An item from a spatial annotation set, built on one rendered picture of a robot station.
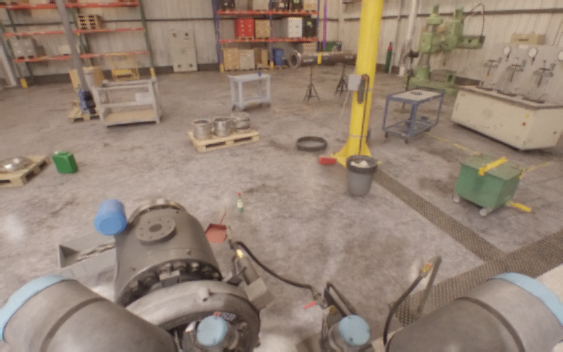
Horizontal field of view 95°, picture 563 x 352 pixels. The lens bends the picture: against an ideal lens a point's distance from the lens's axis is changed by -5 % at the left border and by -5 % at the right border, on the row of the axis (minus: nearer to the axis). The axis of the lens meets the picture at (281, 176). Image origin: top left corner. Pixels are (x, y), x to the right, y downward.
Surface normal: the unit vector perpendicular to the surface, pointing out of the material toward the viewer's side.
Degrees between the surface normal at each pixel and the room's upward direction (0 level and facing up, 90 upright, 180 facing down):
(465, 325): 28
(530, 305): 15
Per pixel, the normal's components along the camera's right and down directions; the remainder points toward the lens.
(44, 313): -0.11, -0.74
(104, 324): 0.49, -0.78
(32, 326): -0.25, -0.48
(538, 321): 0.22, -0.47
